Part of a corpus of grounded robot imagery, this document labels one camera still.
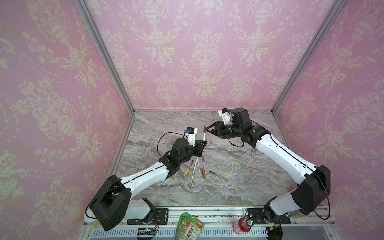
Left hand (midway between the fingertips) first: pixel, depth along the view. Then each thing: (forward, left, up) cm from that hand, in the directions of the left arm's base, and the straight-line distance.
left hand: (207, 143), depth 78 cm
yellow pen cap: (-7, +11, -21) cm, 25 cm away
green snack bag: (-35, +8, -17) cm, 40 cm away
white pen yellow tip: (-11, +8, -21) cm, 25 cm away
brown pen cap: (+6, +2, +5) cm, 8 cm away
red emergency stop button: (-34, -14, -8) cm, 38 cm away
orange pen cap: (-8, +1, -20) cm, 21 cm away
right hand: (+4, 0, +6) cm, 7 cm away
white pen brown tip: (+6, +2, +5) cm, 8 cm away
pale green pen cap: (-2, -3, -21) cm, 21 cm away
